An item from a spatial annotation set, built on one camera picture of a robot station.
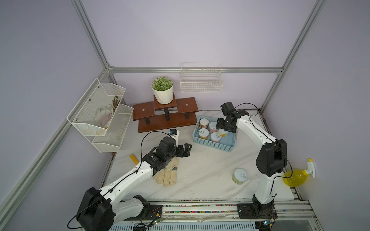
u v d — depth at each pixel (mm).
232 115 662
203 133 1006
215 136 981
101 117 765
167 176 857
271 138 528
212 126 1037
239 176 812
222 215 732
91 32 753
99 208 387
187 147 717
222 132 897
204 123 1043
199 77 949
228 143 971
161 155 597
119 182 453
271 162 507
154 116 979
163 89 856
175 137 718
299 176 766
